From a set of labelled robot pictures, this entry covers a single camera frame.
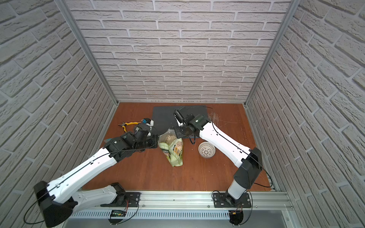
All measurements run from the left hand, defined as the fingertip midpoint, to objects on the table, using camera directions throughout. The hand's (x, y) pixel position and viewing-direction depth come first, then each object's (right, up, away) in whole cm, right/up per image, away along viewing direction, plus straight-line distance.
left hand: (159, 134), depth 75 cm
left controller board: (-22, -41, -2) cm, 47 cm away
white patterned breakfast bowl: (+28, -13, +16) cm, 35 cm away
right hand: (+9, +1, +2) cm, 9 cm away
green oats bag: (+7, -7, +1) cm, 10 cm away
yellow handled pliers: (-33, +3, +29) cm, 44 cm away
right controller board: (+40, -41, -5) cm, 58 cm away
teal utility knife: (-42, -8, +23) cm, 48 cm away
